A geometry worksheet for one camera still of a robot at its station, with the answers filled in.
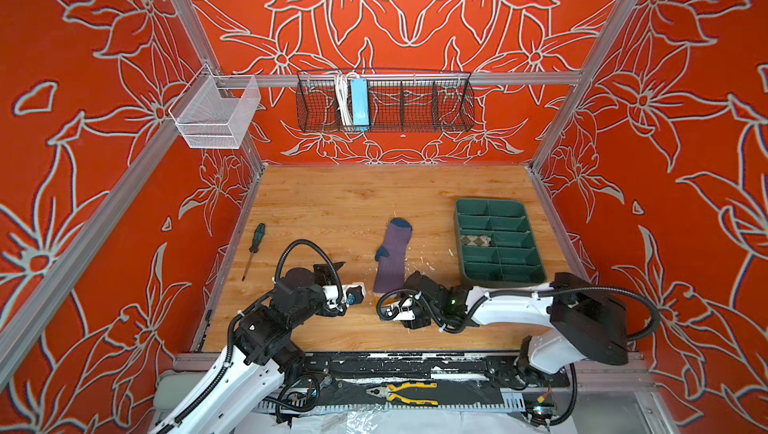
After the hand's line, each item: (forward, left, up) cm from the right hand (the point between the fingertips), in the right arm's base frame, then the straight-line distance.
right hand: (393, 302), depth 83 cm
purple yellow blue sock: (+10, +1, -1) cm, 10 cm away
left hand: (+3, +13, +15) cm, 20 cm away
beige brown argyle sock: (+18, -26, +3) cm, 32 cm away
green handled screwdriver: (+18, +45, 0) cm, 48 cm away
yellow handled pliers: (-21, +2, 0) cm, 21 cm away
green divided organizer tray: (+16, -32, +4) cm, 36 cm away
